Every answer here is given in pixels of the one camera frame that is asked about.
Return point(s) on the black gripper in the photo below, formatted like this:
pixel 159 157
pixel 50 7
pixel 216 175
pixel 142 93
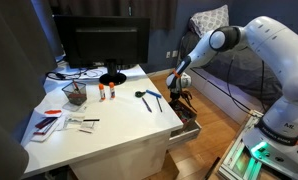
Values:
pixel 176 92

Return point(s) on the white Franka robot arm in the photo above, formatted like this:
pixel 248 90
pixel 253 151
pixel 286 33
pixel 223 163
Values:
pixel 272 40

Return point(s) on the white desk drawer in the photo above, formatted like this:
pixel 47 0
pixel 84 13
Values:
pixel 187 136

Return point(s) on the colourful stationery pile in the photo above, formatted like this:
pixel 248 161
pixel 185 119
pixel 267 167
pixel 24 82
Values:
pixel 183 114

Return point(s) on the dark slim pen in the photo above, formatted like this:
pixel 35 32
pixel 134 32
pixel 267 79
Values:
pixel 159 104

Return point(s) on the blue marker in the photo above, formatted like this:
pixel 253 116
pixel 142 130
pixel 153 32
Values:
pixel 153 93

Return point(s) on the blue pen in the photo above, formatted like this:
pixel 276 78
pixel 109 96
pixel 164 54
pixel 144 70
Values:
pixel 147 105

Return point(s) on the green round tape dispenser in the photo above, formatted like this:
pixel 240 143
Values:
pixel 139 94

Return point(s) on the orange capped glue stick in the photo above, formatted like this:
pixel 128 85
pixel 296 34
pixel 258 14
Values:
pixel 112 90
pixel 102 92

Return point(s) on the white desk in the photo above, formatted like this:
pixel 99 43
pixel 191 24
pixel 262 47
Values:
pixel 122 160

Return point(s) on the black thin strip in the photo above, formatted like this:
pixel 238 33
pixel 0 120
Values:
pixel 91 120

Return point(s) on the grey patterned pillow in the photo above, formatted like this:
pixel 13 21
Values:
pixel 207 18

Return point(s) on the black computer monitor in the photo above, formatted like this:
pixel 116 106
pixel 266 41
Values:
pixel 102 43

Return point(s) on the small white card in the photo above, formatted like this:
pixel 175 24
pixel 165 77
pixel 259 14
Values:
pixel 87 126

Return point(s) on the black mesh pen holder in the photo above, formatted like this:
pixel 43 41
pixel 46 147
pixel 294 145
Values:
pixel 75 95

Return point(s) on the red pen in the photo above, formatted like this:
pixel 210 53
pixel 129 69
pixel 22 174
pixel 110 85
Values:
pixel 75 86

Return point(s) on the white paper slip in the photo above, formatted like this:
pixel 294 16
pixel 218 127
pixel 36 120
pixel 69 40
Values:
pixel 74 121

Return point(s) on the flat orange item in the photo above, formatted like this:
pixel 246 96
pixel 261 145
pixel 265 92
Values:
pixel 53 112

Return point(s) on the dark red booklet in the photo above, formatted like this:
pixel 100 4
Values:
pixel 45 123

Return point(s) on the white paper stack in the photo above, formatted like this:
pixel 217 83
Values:
pixel 47 132

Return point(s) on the grey curtain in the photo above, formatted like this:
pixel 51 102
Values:
pixel 12 66

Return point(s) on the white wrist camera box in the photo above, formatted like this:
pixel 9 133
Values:
pixel 184 80

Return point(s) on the white bed frame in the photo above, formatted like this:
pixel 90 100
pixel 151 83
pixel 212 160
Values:
pixel 215 95

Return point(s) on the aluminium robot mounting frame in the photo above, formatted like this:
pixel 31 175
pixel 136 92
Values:
pixel 235 160

